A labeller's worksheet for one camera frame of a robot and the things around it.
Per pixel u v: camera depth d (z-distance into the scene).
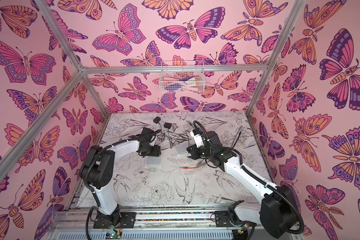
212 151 0.61
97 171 0.50
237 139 1.06
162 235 0.70
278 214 0.40
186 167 0.92
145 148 0.81
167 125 1.14
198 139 0.71
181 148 0.98
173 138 1.06
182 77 0.97
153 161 0.91
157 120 1.16
